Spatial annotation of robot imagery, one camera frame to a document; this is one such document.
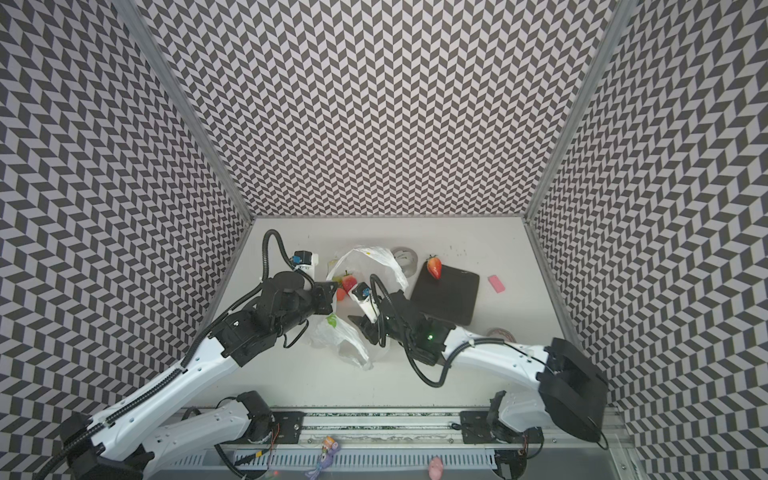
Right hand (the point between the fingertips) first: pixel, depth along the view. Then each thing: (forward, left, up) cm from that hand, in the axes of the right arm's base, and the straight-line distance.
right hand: (358, 318), depth 75 cm
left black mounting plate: (-22, +17, -13) cm, 31 cm away
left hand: (+5, +4, +7) cm, 10 cm away
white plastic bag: (-7, +3, +9) cm, 12 cm away
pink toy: (-30, -18, -14) cm, 38 cm away
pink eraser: (+19, -43, -16) cm, 49 cm away
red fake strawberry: (+23, -23, -11) cm, 35 cm away
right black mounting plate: (-23, -29, -17) cm, 40 cm away
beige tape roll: (+2, -41, -16) cm, 44 cm away
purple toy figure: (-26, +6, -12) cm, 29 cm away
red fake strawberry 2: (+18, +6, -12) cm, 23 cm away
